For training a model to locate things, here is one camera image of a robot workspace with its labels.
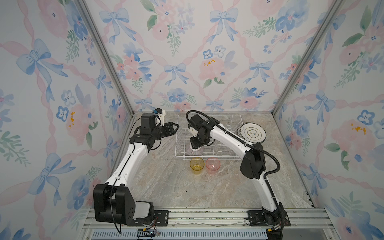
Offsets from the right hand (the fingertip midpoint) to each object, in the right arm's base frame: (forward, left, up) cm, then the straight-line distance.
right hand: (195, 144), depth 91 cm
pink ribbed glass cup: (-9, -11, -10) cm, 17 cm away
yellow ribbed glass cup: (-10, -1, -7) cm, 12 cm away
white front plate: (+15, -40, -8) cm, 44 cm away
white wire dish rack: (-1, -13, -4) cm, 14 cm away
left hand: (+2, +10, +16) cm, 19 cm away
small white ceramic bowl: (-4, -1, -2) cm, 5 cm away
